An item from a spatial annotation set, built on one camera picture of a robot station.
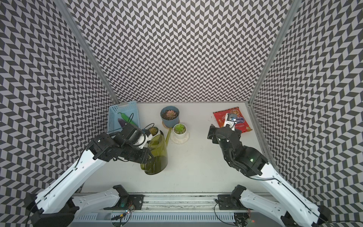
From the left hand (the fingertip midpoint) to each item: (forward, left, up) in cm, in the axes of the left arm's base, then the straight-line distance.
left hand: (149, 160), depth 65 cm
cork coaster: (+36, 0, -22) cm, 42 cm away
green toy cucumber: (+43, +31, -22) cm, 57 cm away
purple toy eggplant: (+38, +32, -20) cm, 54 cm away
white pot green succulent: (+25, -13, -13) cm, 31 cm away
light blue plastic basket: (+52, +30, -21) cm, 64 cm away
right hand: (+12, -34, +8) cm, 37 cm away
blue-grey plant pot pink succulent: (+37, -6, -12) cm, 40 cm away
